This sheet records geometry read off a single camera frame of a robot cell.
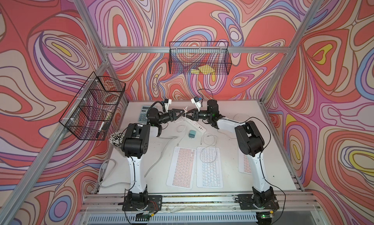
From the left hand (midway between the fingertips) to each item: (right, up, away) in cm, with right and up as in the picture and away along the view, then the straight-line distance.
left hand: (184, 114), depth 89 cm
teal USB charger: (+5, -13, +9) cm, 17 cm away
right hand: (0, -2, +3) cm, 3 cm away
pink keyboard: (-2, -34, -7) cm, 35 cm away
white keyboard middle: (+15, -31, -5) cm, 35 cm away
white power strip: (+8, -8, +12) cm, 16 cm away
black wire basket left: (-54, 0, -7) cm, 54 cm away
